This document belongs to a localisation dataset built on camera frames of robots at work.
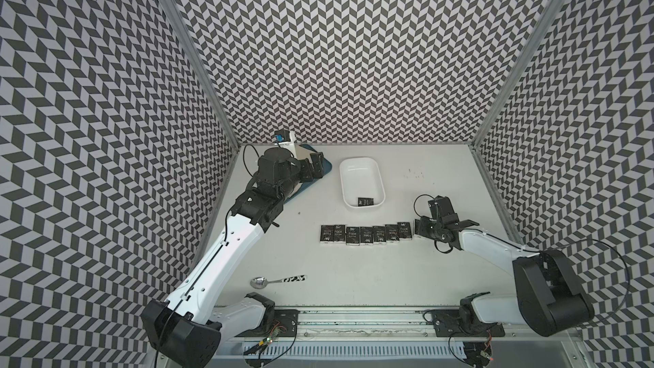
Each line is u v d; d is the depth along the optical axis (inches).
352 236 35.0
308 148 47.2
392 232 35.0
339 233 35.0
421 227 31.7
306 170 24.7
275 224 37.3
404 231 35.5
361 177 40.4
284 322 28.5
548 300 16.4
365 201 37.9
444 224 27.0
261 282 30.8
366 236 34.8
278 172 19.9
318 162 25.1
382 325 29.2
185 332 14.1
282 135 23.9
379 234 34.9
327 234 35.0
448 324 28.5
